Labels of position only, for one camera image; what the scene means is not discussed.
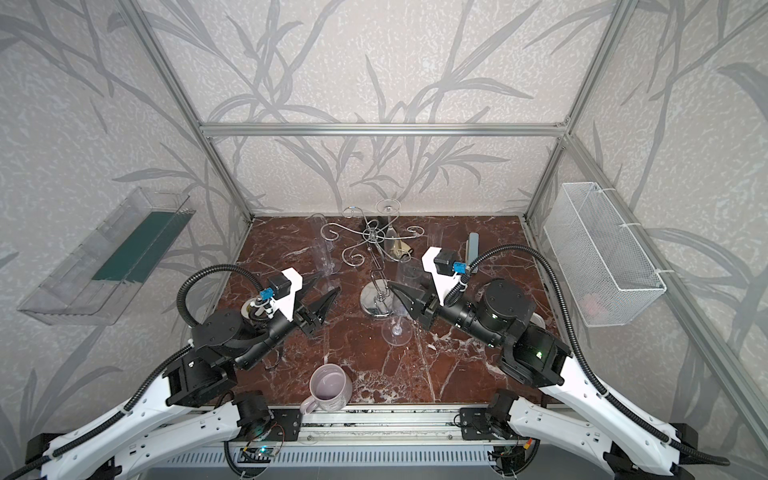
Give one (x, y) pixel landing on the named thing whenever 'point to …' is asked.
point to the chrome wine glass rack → (376, 297)
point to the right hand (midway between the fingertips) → (402, 264)
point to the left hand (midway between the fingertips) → (334, 275)
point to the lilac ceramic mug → (330, 386)
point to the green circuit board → (267, 451)
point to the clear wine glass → (434, 234)
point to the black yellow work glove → (394, 247)
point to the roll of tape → (249, 312)
